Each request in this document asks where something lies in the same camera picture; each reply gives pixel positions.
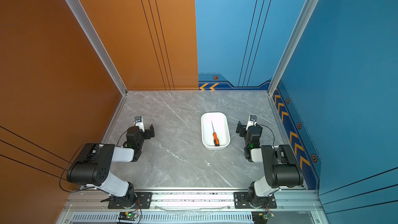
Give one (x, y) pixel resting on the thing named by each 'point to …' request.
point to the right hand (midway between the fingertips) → (248, 122)
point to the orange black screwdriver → (215, 140)
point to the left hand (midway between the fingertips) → (145, 123)
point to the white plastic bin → (217, 122)
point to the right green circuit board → (261, 217)
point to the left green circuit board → (125, 215)
